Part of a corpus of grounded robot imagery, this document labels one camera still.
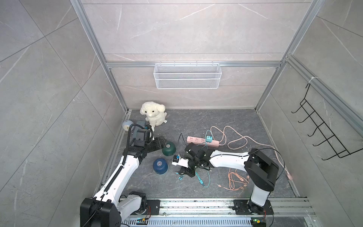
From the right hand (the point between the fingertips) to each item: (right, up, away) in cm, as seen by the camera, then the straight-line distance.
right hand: (181, 171), depth 82 cm
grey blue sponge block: (-31, +29, +26) cm, 50 cm away
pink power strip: (+14, +16, +15) cm, 26 cm away
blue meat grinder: (-12, +5, -5) cm, 13 cm away
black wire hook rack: (+69, +29, -15) cm, 76 cm away
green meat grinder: (-7, +13, +2) cm, 15 cm away
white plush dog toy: (-18, +35, +15) cm, 43 cm away
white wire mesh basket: (+4, +63, +18) cm, 66 cm away
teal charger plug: (+19, +18, +11) cm, 28 cm away
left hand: (-11, +19, 0) cm, 22 cm away
